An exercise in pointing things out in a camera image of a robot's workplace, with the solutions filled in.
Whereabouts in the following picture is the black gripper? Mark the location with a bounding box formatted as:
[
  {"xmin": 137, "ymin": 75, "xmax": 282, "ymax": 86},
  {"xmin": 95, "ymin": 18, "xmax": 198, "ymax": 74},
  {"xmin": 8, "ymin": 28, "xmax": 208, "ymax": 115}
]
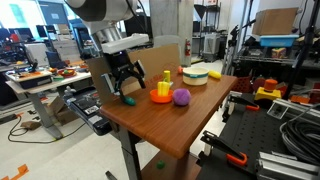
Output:
[{"xmin": 105, "ymin": 49, "xmax": 147, "ymax": 103}]

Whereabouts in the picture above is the green toy zucchini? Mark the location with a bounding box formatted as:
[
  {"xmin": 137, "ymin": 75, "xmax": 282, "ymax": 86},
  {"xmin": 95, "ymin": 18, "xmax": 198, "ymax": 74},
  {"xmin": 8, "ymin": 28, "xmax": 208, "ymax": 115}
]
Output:
[{"xmin": 121, "ymin": 95, "xmax": 137, "ymax": 107}]

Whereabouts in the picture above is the brown cardboard panel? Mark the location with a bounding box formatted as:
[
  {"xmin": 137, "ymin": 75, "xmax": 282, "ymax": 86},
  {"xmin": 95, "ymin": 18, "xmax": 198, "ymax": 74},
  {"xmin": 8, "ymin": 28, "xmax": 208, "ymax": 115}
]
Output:
[{"xmin": 85, "ymin": 44, "xmax": 182, "ymax": 105}]

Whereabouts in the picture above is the yellow toy bell pepper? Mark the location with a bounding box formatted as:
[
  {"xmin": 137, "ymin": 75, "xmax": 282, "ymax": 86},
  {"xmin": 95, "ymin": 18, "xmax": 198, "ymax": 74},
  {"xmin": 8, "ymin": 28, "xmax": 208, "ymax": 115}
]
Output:
[{"xmin": 156, "ymin": 81, "xmax": 171, "ymax": 97}]

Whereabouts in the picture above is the orange plastic plate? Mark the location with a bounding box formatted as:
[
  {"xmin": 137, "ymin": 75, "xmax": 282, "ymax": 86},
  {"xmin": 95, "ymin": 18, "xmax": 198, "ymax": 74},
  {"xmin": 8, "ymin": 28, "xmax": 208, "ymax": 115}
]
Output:
[{"xmin": 149, "ymin": 88, "xmax": 175, "ymax": 105}]

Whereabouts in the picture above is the yellow toy cylinder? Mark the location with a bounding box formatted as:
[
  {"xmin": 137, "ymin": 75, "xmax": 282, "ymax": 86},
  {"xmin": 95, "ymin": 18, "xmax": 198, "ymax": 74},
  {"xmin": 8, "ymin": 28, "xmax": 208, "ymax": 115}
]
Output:
[{"xmin": 162, "ymin": 69, "xmax": 172, "ymax": 84}]

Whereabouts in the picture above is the black control box with labels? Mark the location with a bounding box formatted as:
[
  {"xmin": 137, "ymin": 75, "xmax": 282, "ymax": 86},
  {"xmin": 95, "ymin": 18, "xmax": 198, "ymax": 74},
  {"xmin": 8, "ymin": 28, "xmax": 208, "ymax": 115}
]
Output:
[{"xmin": 63, "ymin": 87, "xmax": 113, "ymax": 136}]

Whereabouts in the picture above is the purple fuzzy ball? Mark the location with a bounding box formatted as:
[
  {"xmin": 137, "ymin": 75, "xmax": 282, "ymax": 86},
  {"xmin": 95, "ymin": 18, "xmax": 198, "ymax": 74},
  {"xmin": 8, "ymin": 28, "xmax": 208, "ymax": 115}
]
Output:
[{"xmin": 172, "ymin": 88, "xmax": 192, "ymax": 107}]

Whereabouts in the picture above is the red bowl with toy food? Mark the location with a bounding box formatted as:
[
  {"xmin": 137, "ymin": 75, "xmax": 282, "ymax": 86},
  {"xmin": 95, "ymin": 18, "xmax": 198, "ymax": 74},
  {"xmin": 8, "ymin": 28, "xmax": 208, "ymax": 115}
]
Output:
[{"xmin": 57, "ymin": 68, "xmax": 77, "ymax": 79}]

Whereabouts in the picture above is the cream bowl with teal band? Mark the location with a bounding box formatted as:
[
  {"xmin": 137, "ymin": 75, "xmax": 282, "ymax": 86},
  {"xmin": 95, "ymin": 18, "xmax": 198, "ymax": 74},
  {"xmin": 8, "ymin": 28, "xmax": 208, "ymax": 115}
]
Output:
[{"xmin": 182, "ymin": 67, "xmax": 210, "ymax": 87}]

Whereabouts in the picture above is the red fire extinguisher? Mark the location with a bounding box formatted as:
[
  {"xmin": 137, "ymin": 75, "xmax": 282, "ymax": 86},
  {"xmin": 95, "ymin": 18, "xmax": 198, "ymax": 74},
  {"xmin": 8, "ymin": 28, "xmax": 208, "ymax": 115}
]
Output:
[{"xmin": 184, "ymin": 38, "xmax": 192, "ymax": 57}]

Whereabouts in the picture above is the brown box under desk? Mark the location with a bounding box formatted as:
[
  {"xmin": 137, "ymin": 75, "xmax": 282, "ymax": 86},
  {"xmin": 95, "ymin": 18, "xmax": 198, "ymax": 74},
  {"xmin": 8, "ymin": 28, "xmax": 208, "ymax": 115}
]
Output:
[{"xmin": 44, "ymin": 96, "xmax": 81, "ymax": 126}]

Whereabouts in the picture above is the white desk with grey legs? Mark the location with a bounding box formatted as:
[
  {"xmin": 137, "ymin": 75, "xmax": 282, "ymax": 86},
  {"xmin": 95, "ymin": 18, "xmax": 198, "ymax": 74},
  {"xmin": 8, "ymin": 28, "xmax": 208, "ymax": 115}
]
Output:
[{"xmin": 5, "ymin": 70, "xmax": 93, "ymax": 140}]

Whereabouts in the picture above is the grey tray with orange items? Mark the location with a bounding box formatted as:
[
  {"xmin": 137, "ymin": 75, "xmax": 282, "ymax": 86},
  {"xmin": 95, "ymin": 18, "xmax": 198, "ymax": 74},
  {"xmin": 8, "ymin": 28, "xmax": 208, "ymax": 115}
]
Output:
[{"xmin": 6, "ymin": 70, "xmax": 54, "ymax": 90}]

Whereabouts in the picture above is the black perforated breadboard table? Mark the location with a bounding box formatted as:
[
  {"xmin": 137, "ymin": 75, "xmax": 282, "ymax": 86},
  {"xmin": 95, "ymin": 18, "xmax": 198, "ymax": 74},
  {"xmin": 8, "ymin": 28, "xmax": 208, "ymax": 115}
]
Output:
[{"xmin": 195, "ymin": 99, "xmax": 294, "ymax": 180}]

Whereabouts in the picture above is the yellow emergency stop button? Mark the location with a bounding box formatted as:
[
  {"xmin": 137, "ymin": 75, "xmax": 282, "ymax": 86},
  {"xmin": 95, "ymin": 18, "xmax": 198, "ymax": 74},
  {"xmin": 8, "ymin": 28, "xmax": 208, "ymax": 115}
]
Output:
[{"xmin": 254, "ymin": 78, "xmax": 283, "ymax": 102}]

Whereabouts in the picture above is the small colourful box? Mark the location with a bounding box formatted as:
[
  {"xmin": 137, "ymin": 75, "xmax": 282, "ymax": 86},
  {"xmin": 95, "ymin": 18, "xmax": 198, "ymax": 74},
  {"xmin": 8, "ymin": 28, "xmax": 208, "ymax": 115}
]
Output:
[{"xmin": 270, "ymin": 47, "xmax": 288, "ymax": 60}]

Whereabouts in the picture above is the blue plastic bin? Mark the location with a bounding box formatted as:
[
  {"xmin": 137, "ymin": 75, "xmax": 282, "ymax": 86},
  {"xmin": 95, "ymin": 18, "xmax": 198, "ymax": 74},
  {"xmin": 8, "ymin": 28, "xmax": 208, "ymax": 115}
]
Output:
[{"xmin": 259, "ymin": 34, "xmax": 300, "ymax": 48}]

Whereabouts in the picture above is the large cardboard box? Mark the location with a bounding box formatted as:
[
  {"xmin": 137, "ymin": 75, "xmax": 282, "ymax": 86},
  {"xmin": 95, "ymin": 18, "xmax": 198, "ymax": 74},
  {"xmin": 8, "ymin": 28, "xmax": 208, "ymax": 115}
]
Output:
[{"xmin": 251, "ymin": 7, "xmax": 300, "ymax": 36}]

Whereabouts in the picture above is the silver aluminium extrusion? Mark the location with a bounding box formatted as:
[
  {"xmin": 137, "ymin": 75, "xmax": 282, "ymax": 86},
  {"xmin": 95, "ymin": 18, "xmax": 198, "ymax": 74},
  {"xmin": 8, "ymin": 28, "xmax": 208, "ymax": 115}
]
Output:
[{"xmin": 255, "ymin": 151, "xmax": 320, "ymax": 180}]

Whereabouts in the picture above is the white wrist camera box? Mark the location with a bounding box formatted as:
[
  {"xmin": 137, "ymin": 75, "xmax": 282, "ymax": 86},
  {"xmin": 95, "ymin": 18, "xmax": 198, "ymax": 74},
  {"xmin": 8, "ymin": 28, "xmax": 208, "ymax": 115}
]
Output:
[{"xmin": 100, "ymin": 33, "xmax": 150, "ymax": 55}]

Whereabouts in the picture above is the black clamp with orange handle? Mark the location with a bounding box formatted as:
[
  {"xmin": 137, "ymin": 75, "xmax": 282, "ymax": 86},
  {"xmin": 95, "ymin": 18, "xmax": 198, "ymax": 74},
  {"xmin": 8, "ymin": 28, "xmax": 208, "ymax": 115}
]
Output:
[
  {"xmin": 196, "ymin": 130, "xmax": 249, "ymax": 174},
  {"xmin": 221, "ymin": 91, "xmax": 261, "ymax": 123}
]

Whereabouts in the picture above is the black floor cable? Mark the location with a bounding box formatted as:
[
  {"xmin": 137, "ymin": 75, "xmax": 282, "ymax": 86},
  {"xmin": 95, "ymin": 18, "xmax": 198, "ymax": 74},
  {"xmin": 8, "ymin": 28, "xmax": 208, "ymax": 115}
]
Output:
[{"xmin": 7, "ymin": 114, "xmax": 88, "ymax": 145}]

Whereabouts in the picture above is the black coiled cable bundle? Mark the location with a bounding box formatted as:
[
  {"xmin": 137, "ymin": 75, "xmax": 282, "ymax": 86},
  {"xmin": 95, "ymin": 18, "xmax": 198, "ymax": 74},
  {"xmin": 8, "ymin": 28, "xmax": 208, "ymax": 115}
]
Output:
[{"xmin": 279, "ymin": 118, "xmax": 320, "ymax": 167}]

